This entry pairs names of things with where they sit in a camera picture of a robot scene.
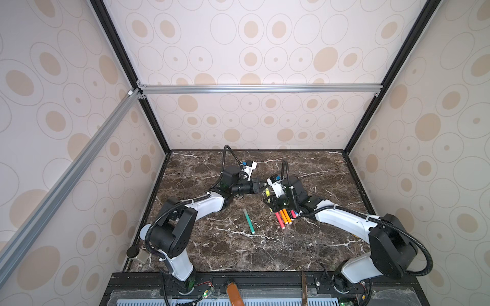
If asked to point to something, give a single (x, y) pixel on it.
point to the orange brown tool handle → (234, 296)
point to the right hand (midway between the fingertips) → (272, 198)
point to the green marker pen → (249, 222)
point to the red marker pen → (280, 220)
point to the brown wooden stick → (304, 292)
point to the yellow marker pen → (268, 194)
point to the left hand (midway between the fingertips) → (274, 185)
